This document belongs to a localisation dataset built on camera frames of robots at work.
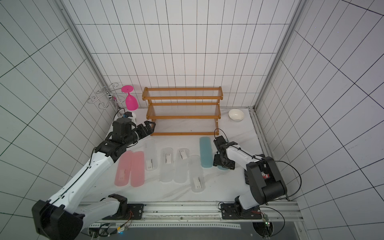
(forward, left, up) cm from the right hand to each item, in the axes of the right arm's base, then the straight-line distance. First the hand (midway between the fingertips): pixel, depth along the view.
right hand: (217, 164), depth 90 cm
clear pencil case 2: (-3, +31, +2) cm, 31 cm away
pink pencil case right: (-7, +48, +2) cm, 49 cm away
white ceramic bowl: (+38, -15, +4) cm, 41 cm away
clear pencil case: (+2, +42, +1) cm, 42 cm away
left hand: (+7, +39, +24) cm, 46 cm away
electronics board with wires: (-32, -20, +3) cm, 38 cm away
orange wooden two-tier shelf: (+50, +40, +3) cm, 64 cm away
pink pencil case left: (-9, +56, +4) cm, 56 cm away
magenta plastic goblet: (+33, +60, +19) cm, 71 cm away
